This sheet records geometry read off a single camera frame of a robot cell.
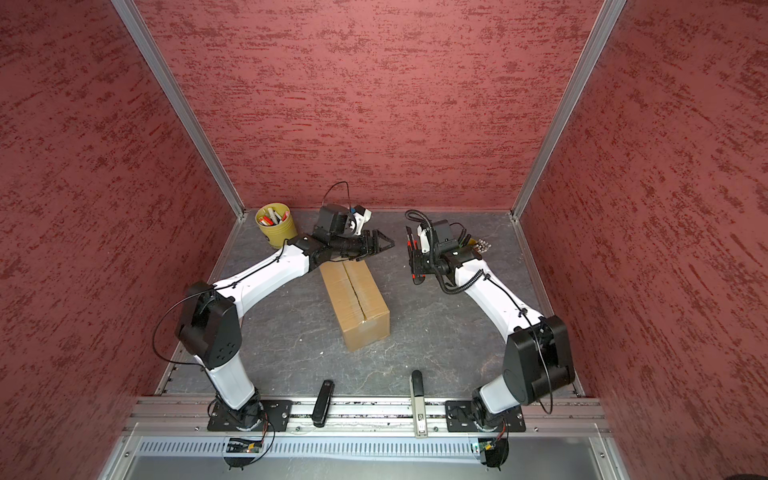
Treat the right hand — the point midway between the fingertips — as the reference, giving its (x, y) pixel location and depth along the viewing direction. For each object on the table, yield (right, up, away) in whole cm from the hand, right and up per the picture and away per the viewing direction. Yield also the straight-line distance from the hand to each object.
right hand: (414, 266), depth 86 cm
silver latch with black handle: (0, -33, -12) cm, 36 cm away
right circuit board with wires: (+19, -44, -15) cm, 50 cm away
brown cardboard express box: (-15, -9, -8) cm, 20 cm away
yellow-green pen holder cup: (-48, +14, +17) cm, 53 cm away
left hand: (-8, +5, -3) cm, 10 cm away
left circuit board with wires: (-45, -44, -13) cm, 64 cm away
